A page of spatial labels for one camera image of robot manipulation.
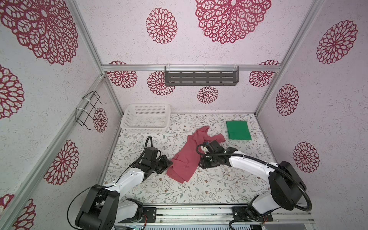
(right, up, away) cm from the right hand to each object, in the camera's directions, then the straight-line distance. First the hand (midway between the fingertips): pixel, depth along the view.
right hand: (201, 162), depth 86 cm
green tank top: (+31, +19, +23) cm, 43 cm away
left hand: (-17, -1, 0) cm, 17 cm away
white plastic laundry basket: (-41, +28, +31) cm, 58 cm away
